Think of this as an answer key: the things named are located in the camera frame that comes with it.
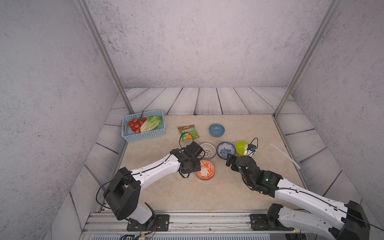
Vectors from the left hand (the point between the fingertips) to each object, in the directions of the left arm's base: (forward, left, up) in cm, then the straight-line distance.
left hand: (200, 170), depth 83 cm
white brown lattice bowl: (+15, -6, -4) cm, 17 cm away
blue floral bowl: (+16, -16, -4) cm, 23 cm away
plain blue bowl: (+33, -13, -7) cm, 37 cm away
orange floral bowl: (+3, -5, -6) cm, 8 cm away
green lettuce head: (+37, +33, -1) cm, 50 cm away
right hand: (+3, -18, +9) cm, 20 cm away
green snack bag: (+6, +6, +25) cm, 26 cm away
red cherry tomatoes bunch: (+39, +46, -4) cm, 60 cm away
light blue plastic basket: (+26, +46, -2) cm, 53 cm away
